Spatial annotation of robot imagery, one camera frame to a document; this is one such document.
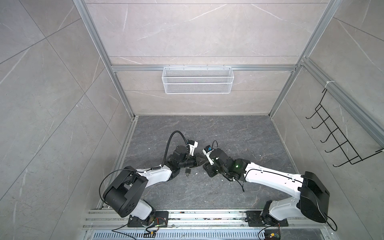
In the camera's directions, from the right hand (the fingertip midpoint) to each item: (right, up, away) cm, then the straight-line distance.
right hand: (205, 164), depth 81 cm
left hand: (+2, +4, 0) cm, 5 cm away
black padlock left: (-11, -7, +9) cm, 15 cm away
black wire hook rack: (+57, +10, -23) cm, 62 cm away
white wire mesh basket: (-5, +53, +19) cm, 57 cm away
